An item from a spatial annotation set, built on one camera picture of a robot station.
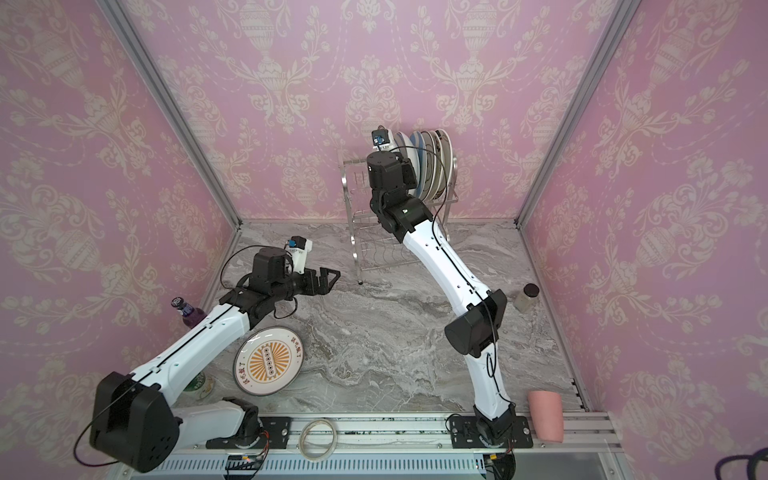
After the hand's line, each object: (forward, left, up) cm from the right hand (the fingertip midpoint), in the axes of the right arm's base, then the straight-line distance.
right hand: (404, 158), depth 74 cm
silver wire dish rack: (+5, +10, -40) cm, 42 cm away
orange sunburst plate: (-33, +41, -43) cm, 68 cm away
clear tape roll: (-52, +28, -42) cm, 73 cm away
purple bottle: (-26, +59, -29) cm, 70 cm away
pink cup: (-51, -32, -40) cm, 72 cm away
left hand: (-17, +22, -24) cm, 36 cm away
